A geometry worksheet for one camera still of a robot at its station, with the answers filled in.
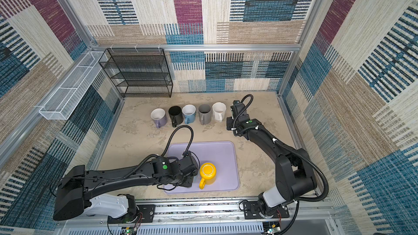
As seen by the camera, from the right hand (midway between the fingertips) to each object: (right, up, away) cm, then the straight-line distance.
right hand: (232, 123), depth 90 cm
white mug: (-7, +7, +12) cm, 15 cm away
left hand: (-20, -25, -14) cm, 35 cm away
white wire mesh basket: (-76, +9, -20) cm, 79 cm away
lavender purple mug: (-45, +4, +15) cm, 47 cm away
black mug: (-33, +4, +10) cm, 35 cm away
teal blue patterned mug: (-25, +6, +12) cm, 29 cm away
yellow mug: (-13, -22, -14) cm, 30 cm away
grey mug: (-15, +5, +7) cm, 18 cm away
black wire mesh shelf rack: (-60, +32, +21) cm, 71 cm away
